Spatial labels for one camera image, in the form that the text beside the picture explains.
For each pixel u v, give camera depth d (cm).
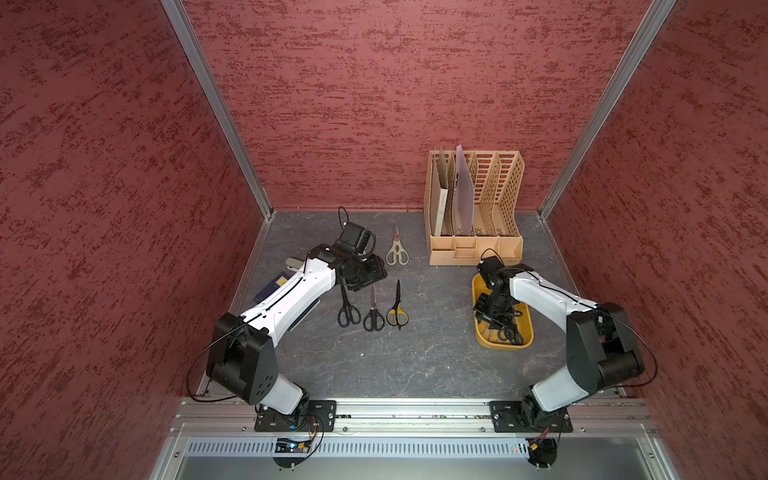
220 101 88
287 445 72
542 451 71
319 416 74
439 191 87
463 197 113
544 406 62
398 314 92
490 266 76
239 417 75
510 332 87
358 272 69
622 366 46
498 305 75
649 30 74
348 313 92
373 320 92
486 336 87
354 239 65
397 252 107
